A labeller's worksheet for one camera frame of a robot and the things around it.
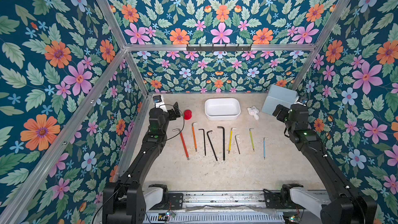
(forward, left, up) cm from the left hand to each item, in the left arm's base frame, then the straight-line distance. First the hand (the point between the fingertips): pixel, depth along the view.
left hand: (169, 102), depth 80 cm
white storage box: (+13, -32, -25) cm, 43 cm away
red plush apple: (+10, -6, -24) cm, 27 cm away
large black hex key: (-13, -29, -26) cm, 41 cm away
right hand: (-8, -60, -1) cm, 61 cm away
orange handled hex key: (+4, -11, -26) cm, 29 cm away
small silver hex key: (-15, -37, -27) cm, 47 cm away
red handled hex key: (-7, -3, -26) cm, 27 cm away
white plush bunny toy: (+7, -52, -23) cm, 57 cm away
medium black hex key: (-13, -21, -26) cm, 36 cm away
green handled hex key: (-11, -47, -27) cm, 55 cm away
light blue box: (+11, -67, -12) cm, 69 cm away
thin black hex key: (-17, -17, -27) cm, 36 cm away
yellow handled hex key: (-10, -33, -27) cm, 44 cm away
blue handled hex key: (-17, -53, -27) cm, 62 cm away
